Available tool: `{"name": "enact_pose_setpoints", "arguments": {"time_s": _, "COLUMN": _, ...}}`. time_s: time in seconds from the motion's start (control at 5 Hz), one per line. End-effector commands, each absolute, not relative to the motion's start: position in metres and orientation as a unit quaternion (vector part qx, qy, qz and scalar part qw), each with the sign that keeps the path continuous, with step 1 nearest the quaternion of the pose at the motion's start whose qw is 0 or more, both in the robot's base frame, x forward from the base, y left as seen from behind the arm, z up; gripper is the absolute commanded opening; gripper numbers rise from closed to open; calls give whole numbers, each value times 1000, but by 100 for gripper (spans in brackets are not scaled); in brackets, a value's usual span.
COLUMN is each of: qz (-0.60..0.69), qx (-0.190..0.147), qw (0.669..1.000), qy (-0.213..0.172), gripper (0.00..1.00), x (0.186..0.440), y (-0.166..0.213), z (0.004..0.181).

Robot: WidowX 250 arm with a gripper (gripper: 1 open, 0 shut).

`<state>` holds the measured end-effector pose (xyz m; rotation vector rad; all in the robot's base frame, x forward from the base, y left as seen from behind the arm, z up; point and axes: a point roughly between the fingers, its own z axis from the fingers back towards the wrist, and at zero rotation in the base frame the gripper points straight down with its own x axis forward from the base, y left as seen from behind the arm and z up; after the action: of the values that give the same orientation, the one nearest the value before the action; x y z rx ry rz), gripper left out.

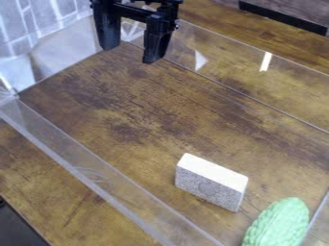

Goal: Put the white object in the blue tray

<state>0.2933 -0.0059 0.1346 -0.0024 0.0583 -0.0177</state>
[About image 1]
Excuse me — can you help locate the white sponge block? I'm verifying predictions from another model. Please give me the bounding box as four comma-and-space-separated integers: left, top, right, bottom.
175, 153, 247, 212

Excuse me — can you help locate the green knitted object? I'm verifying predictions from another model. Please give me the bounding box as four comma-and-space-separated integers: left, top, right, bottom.
242, 197, 310, 246

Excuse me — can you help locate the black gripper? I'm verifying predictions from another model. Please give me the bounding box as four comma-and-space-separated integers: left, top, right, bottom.
90, 0, 183, 63

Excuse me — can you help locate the clear acrylic enclosure wall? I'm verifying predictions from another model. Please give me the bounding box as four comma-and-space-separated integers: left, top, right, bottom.
0, 0, 329, 246

